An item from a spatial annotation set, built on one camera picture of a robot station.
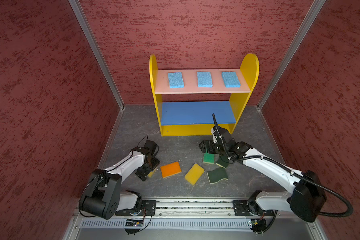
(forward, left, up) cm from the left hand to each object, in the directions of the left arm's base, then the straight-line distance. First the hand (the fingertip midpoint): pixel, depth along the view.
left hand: (153, 172), depth 86 cm
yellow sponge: (-2, +1, +2) cm, 3 cm away
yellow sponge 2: (-1, -25, +1) cm, 25 cm away
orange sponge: (+1, -10, +1) cm, 11 cm away
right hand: (+9, -30, +13) cm, 34 cm away
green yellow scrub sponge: (+9, -34, +2) cm, 35 cm away
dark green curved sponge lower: (-1, -37, -1) cm, 37 cm away
